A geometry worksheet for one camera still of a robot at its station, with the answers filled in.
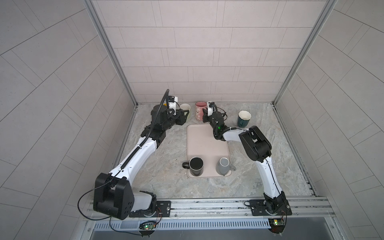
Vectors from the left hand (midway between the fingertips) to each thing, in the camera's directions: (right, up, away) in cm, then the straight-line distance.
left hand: (188, 108), depth 77 cm
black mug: (+4, -29, -1) cm, 30 cm away
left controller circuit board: (-17, -53, -12) cm, 57 cm away
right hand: (+8, +2, +24) cm, 25 cm away
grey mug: (+18, -30, -1) cm, 35 cm away
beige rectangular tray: (+7, -21, +18) cm, 29 cm away
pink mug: (+5, +2, +22) cm, 23 cm away
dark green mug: (+35, -5, +22) cm, 42 cm away
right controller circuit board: (+42, -54, -9) cm, 69 cm away
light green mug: (-4, +2, +28) cm, 29 cm away
